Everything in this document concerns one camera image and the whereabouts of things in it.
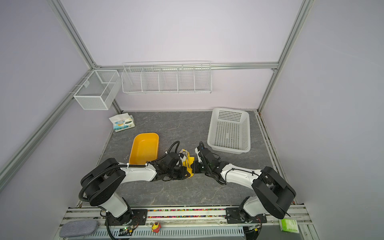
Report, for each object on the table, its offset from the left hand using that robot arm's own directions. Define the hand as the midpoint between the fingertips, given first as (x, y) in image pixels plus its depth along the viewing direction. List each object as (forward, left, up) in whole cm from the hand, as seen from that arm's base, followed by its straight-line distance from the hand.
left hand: (190, 177), depth 86 cm
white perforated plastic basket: (+33, -30, -2) cm, 44 cm away
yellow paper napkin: (+7, +1, +7) cm, 10 cm away
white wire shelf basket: (+60, +3, +27) cm, 66 cm away
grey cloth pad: (-21, +53, +2) cm, 57 cm away
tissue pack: (+42, +47, +4) cm, 63 cm away
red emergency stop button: (-23, +16, +5) cm, 28 cm away
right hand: (+4, -1, +4) cm, 6 cm away
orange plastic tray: (+22, +30, -2) cm, 38 cm away
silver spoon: (+16, +3, +1) cm, 16 cm away
